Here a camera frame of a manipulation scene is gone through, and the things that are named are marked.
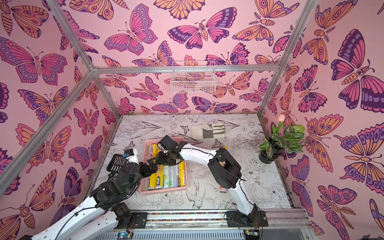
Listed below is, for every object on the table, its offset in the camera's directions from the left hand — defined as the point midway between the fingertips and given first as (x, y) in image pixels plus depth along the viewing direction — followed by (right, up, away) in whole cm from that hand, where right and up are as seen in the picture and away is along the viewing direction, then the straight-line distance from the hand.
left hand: (153, 159), depth 75 cm
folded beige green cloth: (+31, +14, +34) cm, 48 cm away
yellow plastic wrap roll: (-4, +1, +15) cm, 15 cm away
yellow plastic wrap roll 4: (+37, -17, +6) cm, 41 cm away
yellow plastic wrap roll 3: (+14, -11, +10) cm, 20 cm away
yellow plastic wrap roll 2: (+3, -13, +3) cm, 14 cm away
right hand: (-2, -6, +10) cm, 12 cm away
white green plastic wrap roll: (+6, -12, +9) cm, 16 cm away
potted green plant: (+66, +11, 0) cm, 67 cm away
